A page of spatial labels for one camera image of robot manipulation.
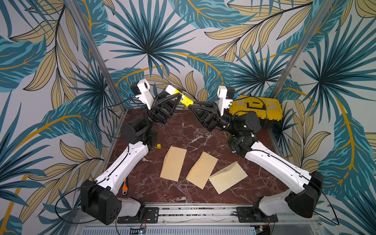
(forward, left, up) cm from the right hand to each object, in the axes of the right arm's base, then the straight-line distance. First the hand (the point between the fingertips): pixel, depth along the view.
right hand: (189, 107), depth 46 cm
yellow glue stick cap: (+18, +20, -52) cm, 59 cm away
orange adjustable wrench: (-9, +35, -53) cm, 64 cm away
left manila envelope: (+6, +9, -53) cm, 54 cm away
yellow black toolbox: (+34, -54, -37) cm, 74 cm away
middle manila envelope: (+2, -8, -55) cm, 55 cm away
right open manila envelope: (-4, -23, -53) cm, 58 cm away
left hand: (0, +2, +4) cm, 4 cm away
